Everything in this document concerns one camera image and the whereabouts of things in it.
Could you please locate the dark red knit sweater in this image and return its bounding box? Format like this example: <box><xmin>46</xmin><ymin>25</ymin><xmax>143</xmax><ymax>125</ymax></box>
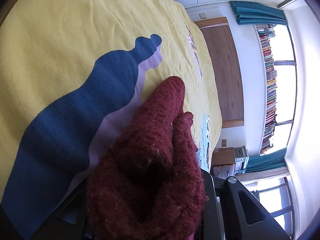
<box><xmin>87</xmin><ymin>76</ymin><xmax>207</xmax><ymax>239</ymax></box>

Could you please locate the wooden drawer cabinet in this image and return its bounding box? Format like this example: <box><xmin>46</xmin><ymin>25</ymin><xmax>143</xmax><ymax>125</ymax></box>
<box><xmin>210</xmin><ymin>147</ymin><xmax>235</xmax><ymax>179</ymax></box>

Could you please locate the white printer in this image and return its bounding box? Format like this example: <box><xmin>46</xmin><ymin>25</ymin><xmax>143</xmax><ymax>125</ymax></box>
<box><xmin>234</xmin><ymin>146</ymin><xmax>249</xmax><ymax>174</ymax></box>

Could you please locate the right teal curtain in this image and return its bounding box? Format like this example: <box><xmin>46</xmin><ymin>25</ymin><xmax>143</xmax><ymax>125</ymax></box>
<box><xmin>245</xmin><ymin>147</ymin><xmax>287</xmax><ymax>173</ymax></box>

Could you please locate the teal curtain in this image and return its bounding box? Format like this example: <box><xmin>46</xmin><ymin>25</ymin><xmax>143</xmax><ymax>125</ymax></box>
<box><xmin>245</xmin><ymin>147</ymin><xmax>287</xmax><ymax>173</ymax></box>
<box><xmin>229</xmin><ymin>1</ymin><xmax>288</xmax><ymax>26</ymax></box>

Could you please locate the wooden headboard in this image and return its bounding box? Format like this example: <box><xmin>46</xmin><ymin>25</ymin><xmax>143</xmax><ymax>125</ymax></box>
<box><xmin>195</xmin><ymin>17</ymin><xmax>245</xmax><ymax>128</ymax></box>

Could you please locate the row of books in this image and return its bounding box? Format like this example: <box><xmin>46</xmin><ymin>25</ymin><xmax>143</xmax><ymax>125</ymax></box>
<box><xmin>256</xmin><ymin>24</ymin><xmax>277</xmax><ymax>155</ymax></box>

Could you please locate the left teal curtain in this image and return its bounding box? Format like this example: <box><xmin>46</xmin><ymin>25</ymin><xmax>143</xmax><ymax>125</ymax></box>
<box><xmin>229</xmin><ymin>1</ymin><xmax>288</xmax><ymax>26</ymax></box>

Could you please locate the yellow dinosaur bedspread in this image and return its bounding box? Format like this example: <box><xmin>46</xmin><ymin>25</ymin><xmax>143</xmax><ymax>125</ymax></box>
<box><xmin>1</xmin><ymin>0</ymin><xmax>222</xmax><ymax>239</ymax></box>

